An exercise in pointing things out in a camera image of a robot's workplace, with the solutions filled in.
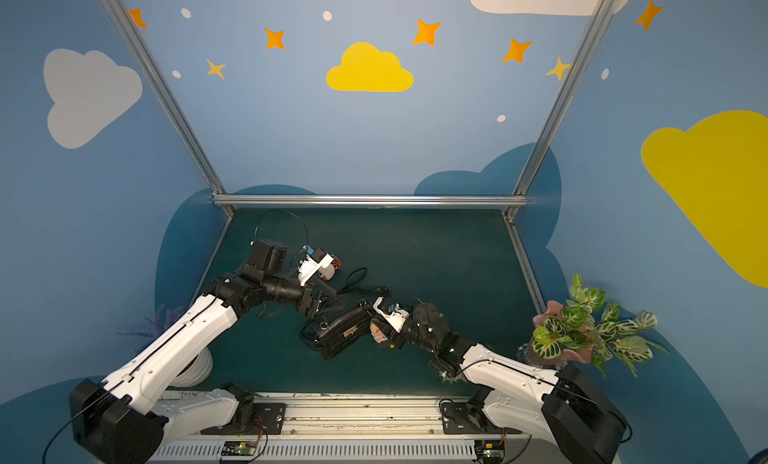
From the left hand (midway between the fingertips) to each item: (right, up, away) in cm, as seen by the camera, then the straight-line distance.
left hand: (338, 294), depth 72 cm
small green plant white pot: (+28, -23, +6) cm, 37 cm away
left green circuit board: (-24, -38, 0) cm, 45 cm away
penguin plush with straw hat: (+9, -12, +8) cm, 17 cm away
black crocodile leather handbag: (-1, -12, +7) cm, 14 cm away
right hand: (+11, -6, +9) cm, 15 cm away
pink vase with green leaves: (+57, -7, -5) cm, 57 cm away
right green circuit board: (+37, -38, 0) cm, 54 cm away
